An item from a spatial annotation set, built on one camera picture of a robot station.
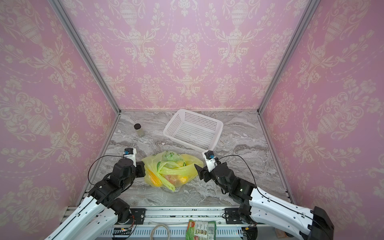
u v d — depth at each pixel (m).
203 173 0.65
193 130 1.09
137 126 1.00
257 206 0.51
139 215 0.74
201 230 0.69
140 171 0.68
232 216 0.73
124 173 0.58
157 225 0.71
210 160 0.62
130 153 0.67
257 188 0.53
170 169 0.76
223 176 0.54
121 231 0.73
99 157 1.02
